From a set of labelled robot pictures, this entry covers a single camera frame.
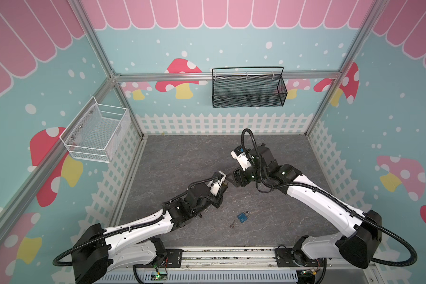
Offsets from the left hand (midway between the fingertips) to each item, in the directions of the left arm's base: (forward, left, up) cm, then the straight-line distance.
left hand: (224, 187), depth 77 cm
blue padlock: (-6, -10, -16) cm, 20 cm away
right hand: (+4, -3, +6) cm, 7 cm away
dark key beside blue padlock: (-11, -4, -17) cm, 21 cm away
